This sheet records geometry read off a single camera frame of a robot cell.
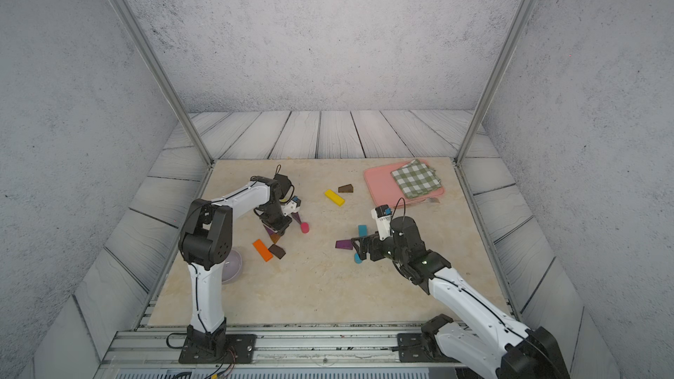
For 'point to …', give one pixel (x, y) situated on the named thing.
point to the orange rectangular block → (263, 251)
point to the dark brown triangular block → (347, 189)
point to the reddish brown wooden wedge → (274, 238)
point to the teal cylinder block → (357, 258)
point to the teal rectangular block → (362, 231)
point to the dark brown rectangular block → (276, 251)
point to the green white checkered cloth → (416, 179)
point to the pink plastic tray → (383, 189)
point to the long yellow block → (283, 200)
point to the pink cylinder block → (304, 227)
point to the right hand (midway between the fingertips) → (366, 237)
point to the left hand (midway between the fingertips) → (284, 231)
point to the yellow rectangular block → (334, 197)
